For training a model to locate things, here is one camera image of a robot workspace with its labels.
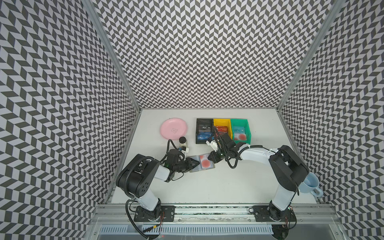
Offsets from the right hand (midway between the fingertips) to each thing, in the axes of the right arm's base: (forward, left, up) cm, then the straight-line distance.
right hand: (209, 161), depth 89 cm
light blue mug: (-14, -55, -2) cm, 57 cm away
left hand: (-1, +6, 0) cm, 6 cm away
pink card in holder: (0, +2, 0) cm, 2 cm away
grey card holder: (-4, +6, 0) cm, 7 cm away
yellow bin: (+28, -12, -1) cm, 30 cm away
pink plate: (+26, +24, -1) cm, 36 cm away
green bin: (+21, -23, +1) cm, 31 cm away
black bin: (+22, +3, +1) cm, 22 cm away
